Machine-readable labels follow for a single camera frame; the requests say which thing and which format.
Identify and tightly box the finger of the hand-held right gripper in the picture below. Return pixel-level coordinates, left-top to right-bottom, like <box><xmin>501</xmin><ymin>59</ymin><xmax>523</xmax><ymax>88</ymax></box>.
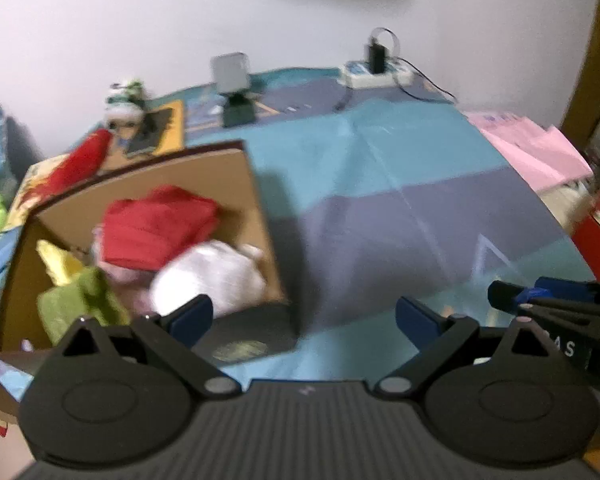
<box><xmin>487</xmin><ymin>276</ymin><xmax>600</xmax><ymax>321</ymax></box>

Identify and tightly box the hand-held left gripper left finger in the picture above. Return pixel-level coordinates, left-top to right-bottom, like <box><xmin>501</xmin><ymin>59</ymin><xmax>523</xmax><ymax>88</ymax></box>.
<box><xmin>55</xmin><ymin>295</ymin><xmax>241</xmax><ymax>400</ymax></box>

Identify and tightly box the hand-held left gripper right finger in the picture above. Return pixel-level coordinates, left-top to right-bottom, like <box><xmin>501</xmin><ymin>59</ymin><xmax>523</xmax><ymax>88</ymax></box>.
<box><xmin>375</xmin><ymin>297</ymin><xmax>556</xmax><ymax>398</ymax></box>

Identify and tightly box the red cloth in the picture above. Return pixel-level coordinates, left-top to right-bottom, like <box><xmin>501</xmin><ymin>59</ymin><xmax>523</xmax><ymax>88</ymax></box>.
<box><xmin>100</xmin><ymin>185</ymin><xmax>221</xmax><ymax>271</ymax></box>

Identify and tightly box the green cloth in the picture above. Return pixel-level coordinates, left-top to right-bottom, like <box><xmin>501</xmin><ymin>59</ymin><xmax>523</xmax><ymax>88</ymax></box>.
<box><xmin>36</xmin><ymin>266</ymin><xmax>131</xmax><ymax>348</ymax></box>

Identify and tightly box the brown cardboard box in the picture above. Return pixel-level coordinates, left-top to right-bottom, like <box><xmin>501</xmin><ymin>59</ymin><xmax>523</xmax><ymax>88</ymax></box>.
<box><xmin>0</xmin><ymin>141</ymin><xmax>303</xmax><ymax>423</ymax></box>

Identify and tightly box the yellow cloth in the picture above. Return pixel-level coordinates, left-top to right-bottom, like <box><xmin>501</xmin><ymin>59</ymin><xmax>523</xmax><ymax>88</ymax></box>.
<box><xmin>35</xmin><ymin>239</ymin><xmax>88</xmax><ymax>286</ymax></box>

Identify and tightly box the red soft toy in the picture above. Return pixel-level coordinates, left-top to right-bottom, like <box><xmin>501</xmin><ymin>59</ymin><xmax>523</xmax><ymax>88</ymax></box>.
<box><xmin>45</xmin><ymin>129</ymin><xmax>113</xmax><ymax>196</ymax></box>

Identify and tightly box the red box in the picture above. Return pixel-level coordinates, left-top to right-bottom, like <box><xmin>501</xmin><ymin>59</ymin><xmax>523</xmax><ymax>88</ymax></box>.
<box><xmin>570</xmin><ymin>175</ymin><xmax>600</xmax><ymax>286</ymax></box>

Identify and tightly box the pink folded cloth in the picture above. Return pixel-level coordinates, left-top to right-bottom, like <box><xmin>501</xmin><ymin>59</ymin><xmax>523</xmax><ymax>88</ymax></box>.
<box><xmin>467</xmin><ymin>110</ymin><xmax>596</xmax><ymax>193</ymax></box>

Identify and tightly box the blue striped blanket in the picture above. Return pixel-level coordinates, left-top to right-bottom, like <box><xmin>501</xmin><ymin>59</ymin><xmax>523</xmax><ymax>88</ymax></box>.
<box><xmin>180</xmin><ymin>65</ymin><xmax>600</xmax><ymax>396</ymax></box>

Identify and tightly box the yellow board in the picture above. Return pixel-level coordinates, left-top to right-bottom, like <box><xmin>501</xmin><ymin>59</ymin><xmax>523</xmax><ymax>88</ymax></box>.
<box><xmin>97</xmin><ymin>100</ymin><xmax>187</xmax><ymax>173</ymax></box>

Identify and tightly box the black flat device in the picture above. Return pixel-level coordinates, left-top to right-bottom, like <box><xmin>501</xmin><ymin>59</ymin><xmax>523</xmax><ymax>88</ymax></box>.
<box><xmin>127</xmin><ymin>107</ymin><xmax>173</xmax><ymax>156</ymax></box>

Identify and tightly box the colourful printed cloth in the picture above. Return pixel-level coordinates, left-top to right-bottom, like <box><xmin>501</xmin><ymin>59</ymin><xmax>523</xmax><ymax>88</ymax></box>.
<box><xmin>5</xmin><ymin>152</ymin><xmax>76</xmax><ymax>231</ymax></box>

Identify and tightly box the white green plush toy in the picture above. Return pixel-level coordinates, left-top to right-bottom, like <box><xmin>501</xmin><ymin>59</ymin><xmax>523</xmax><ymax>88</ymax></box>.
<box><xmin>104</xmin><ymin>78</ymin><xmax>148</xmax><ymax>131</ymax></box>

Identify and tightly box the white panel on black stand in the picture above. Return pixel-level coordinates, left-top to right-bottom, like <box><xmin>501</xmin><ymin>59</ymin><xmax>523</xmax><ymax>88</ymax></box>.
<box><xmin>210</xmin><ymin>52</ymin><xmax>255</xmax><ymax>106</ymax></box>

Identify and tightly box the white power strip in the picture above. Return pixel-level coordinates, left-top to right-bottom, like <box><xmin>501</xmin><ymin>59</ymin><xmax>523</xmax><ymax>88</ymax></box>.
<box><xmin>341</xmin><ymin>58</ymin><xmax>415</xmax><ymax>87</ymax></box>

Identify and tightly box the black charger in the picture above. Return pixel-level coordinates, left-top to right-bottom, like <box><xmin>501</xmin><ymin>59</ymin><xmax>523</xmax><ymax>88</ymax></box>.
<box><xmin>364</xmin><ymin>42</ymin><xmax>388</xmax><ymax>75</ymax></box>

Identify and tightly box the wooden door frame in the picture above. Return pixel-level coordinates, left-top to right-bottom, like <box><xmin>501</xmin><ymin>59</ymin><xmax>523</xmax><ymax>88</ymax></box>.
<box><xmin>560</xmin><ymin>0</ymin><xmax>600</xmax><ymax>146</ymax></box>

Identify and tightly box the black power cable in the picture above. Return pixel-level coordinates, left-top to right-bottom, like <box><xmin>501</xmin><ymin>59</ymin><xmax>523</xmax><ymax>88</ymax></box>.
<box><xmin>332</xmin><ymin>62</ymin><xmax>458</xmax><ymax>111</ymax></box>

